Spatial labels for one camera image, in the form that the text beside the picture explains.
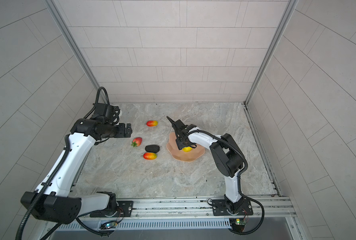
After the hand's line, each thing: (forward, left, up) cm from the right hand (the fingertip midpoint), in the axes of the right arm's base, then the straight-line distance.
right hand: (184, 144), depth 94 cm
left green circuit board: (-40, +34, +3) cm, 53 cm away
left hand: (-2, +28, +23) cm, 36 cm away
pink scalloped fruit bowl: (-9, -5, +2) cm, 10 cm away
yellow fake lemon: (-6, -2, +5) cm, 8 cm away
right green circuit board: (-42, -23, -2) cm, 48 cm away
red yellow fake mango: (+16, +21, +3) cm, 27 cm away
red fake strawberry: (+2, +29, +4) cm, 30 cm away
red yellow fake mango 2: (-9, +20, +4) cm, 22 cm away
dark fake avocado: (-4, +19, +4) cm, 20 cm away
